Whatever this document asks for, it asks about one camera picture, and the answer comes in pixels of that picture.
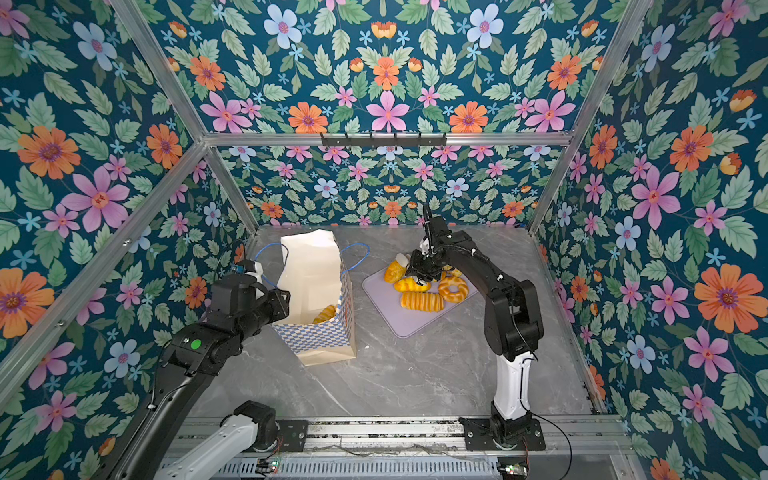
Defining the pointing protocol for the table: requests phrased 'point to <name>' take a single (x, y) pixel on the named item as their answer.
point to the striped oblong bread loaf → (425, 301)
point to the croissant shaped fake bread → (325, 314)
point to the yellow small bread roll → (409, 284)
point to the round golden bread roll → (394, 272)
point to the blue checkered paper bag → (321, 324)
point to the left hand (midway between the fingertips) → (289, 288)
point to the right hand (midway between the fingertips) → (409, 271)
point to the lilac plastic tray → (386, 301)
